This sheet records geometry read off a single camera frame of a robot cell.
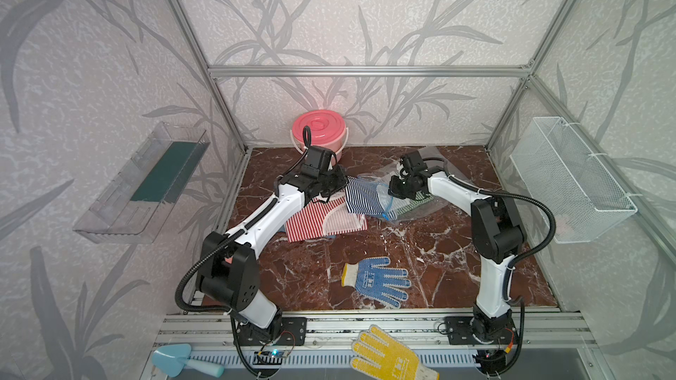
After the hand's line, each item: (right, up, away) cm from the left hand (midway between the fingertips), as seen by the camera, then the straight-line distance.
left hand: (350, 178), depth 84 cm
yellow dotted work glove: (+8, -47, -15) cm, 50 cm away
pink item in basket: (+60, -13, -12) cm, 62 cm away
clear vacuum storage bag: (+28, +7, +3) cm, 29 cm away
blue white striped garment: (+5, -7, +10) cm, 13 cm away
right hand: (+14, -5, +14) cm, 21 cm away
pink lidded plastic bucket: (-9, +18, +18) cm, 27 cm away
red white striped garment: (-8, -15, +10) cm, 19 cm away
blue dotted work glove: (+7, -33, -1) cm, 34 cm away
